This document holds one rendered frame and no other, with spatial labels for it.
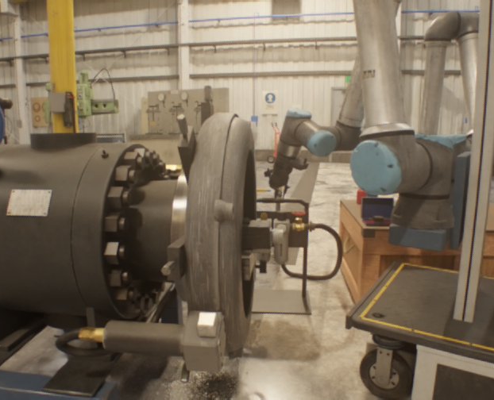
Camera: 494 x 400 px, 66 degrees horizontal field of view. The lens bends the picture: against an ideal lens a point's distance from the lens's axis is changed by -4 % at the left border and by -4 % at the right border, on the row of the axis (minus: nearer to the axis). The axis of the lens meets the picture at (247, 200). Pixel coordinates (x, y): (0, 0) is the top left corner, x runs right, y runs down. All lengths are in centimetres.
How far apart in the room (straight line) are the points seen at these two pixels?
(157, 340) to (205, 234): 27
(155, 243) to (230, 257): 31
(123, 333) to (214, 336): 22
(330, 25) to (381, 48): 1110
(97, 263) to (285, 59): 1131
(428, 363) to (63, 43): 448
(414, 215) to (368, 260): 80
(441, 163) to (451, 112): 1115
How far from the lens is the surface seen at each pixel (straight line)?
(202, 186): 94
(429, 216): 124
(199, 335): 92
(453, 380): 138
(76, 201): 114
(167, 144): 763
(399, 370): 150
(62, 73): 482
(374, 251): 199
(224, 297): 97
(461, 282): 143
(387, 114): 112
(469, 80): 191
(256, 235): 108
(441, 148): 124
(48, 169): 125
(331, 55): 1207
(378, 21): 118
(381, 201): 215
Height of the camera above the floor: 93
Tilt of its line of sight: 10 degrees down
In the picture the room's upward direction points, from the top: straight up
